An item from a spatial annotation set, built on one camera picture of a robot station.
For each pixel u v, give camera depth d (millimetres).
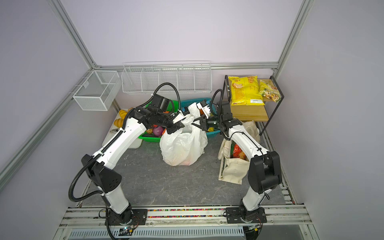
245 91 785
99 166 445
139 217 737
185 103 695
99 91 999
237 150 827
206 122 708
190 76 1054
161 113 632
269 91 754
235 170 744
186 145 800
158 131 683
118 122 1084
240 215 693
